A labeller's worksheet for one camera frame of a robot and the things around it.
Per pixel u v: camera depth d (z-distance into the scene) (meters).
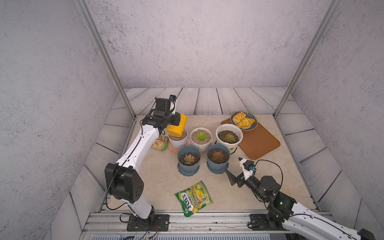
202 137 0.93
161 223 0.73
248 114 1.19
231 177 0.67
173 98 0.73
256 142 1.07
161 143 1.02
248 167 0.60
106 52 0.86
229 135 0.95
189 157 0.87
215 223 0.74
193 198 0.79
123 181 0.43
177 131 0.82
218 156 0.86
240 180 0.64
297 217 0.52
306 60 0.89
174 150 0.98
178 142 0.94
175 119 0.74
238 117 1.12
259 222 0.73
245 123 1.10
